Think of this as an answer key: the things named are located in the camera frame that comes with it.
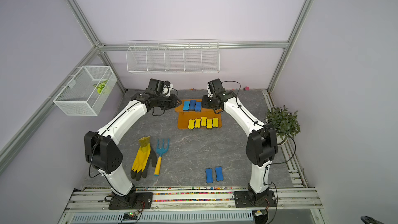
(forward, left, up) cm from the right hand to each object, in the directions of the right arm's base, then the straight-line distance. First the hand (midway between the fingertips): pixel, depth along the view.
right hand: (203, 102), depth 88 cm
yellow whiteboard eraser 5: (-3, -8, -17) cm, 19 cm away
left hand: (-3, +12, +3) cm, 13 cm away
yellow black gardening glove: (-24, +33, -17) cm, 45 cm away
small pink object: (+31, -35, -20) cm, 51 cm away
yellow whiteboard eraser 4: (-4, -4, -17) cm, 18 cm away
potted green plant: (-15, -42, +2) cm, 45 cm away
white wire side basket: (+2, +63, +8) cm, 63 cm away
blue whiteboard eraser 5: (-34, -8, -18) cm, 39 cm away
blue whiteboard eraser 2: (+1, +7, -3) cm, 7 cm away
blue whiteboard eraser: (-1, +10, -3) cm, 11 cm away
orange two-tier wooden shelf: (+3, +7, -17) cm, 19 cm away
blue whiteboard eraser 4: (-35, -3, -18) cm, 40 cm away
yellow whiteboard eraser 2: (-4, +4, -17) cm, 18 cm away
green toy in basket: (+2, +54, +11) cm, 55 cm away
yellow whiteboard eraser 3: (-2, 0, -16) cm, 16 cm away
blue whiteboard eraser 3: (-2, +3, -3) cm, 5 cm away
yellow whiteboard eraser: (-4, +8, -17) cm, 19 cm away
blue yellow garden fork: (-21, +26, -20) cm, 39 cm away
